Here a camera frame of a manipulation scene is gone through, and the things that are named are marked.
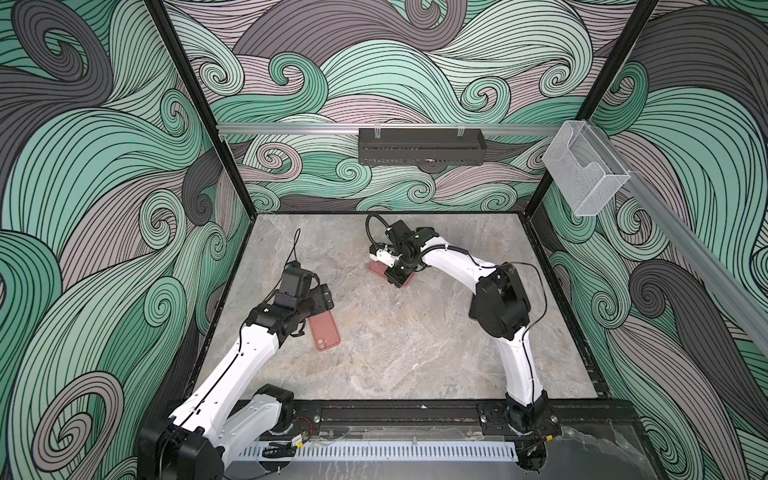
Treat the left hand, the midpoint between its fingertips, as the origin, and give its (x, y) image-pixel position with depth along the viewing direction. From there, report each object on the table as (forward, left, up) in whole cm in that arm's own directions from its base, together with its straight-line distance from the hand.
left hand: (319, 294), depth 82 cm
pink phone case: (+7, -26, +1) cm, 27 cm away
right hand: (+11, -21, -8) cm, 25 cm away
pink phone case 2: (-5, -1, -15) cm, 15 cm away
